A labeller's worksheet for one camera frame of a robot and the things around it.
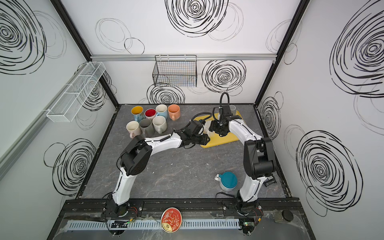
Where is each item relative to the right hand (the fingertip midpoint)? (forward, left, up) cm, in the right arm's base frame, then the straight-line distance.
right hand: (211, 129), depth 94 cm
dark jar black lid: (-45, -28, -3) cm, 54 cm away
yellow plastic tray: (-6, -2, -2) cm, 7 cm away
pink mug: (+2, +51, -2) cm, 51 cm away
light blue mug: (+18, +35, -2) cm, 39 cm away
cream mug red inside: (+15, +42, -2) cm, 45 cm away
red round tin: (-47, +20, -6) cm, 52 cm away
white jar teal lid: (-31, -7, -2) cm, 32 cm away
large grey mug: (0, +41, +1) cm, 41 cm away
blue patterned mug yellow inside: (+13, +50, +1) cm, 52 cm away
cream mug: (+7, +35, -4) cm, 36 cm away
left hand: (-6, 0, -2) cm, 6 cm away
